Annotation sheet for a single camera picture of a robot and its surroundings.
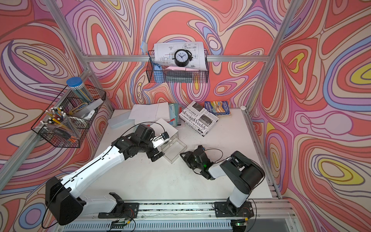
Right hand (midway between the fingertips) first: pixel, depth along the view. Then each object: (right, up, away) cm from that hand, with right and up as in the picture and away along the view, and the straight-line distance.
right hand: (181, 159), depth 90 cm
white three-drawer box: (-6, +6, +6) cm, 10 cm away
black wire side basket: (-52, +28, -17) cm, 61 cm away
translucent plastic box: (-50, +27, +23) cm, 61 cm away
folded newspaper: (+13, +26, +15) cm, 33 cm away
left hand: (-11, +11, -11) cm, 19 cm away
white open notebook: (-28, +30, +21) cm, 46 cm away
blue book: (+29, +35, +25) cm, 52 cm away
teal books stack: (-3, +24, +19) cm, 31 cm away
